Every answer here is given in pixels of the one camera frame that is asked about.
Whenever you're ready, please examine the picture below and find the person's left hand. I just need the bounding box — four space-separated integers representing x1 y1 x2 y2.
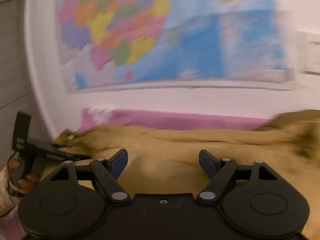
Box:
7 156 42 195

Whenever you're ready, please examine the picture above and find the grey wooden door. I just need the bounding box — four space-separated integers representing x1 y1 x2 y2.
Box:
0 0 50 167

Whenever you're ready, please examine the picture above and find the knitted beige sleeve forearm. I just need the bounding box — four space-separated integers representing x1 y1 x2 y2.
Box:
0 166 26 240

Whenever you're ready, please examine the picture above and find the pink floral bed sheet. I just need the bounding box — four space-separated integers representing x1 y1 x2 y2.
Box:
79 108 268 131

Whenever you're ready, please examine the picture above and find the tan puffer down jacket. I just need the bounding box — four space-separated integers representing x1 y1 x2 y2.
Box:
51 109 320 240

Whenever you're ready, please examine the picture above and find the white wall socket left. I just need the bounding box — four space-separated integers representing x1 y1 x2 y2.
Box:
297 31 320 75

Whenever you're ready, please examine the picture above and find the colourful wall map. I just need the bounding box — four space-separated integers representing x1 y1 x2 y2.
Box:
54 0 296 92

